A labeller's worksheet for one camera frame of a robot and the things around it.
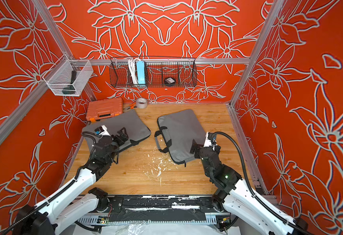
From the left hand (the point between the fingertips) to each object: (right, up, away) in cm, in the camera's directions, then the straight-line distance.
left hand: (120, 130), depth 80 cm
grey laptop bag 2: (+35, -1, +20) cm, 40 cm away
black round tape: (+28, +31, +15) cm, 44 cm away
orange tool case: (-28, +14, +30) cm, 43 cm away
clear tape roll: (+4, +19, +38) cm, 43 cm away
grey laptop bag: (+1, +1, +31) cm, 31 cm away
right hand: (+44, -4, -6) cm, 45 cm away
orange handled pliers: (-4, +16, +37) cm, 41 cm away
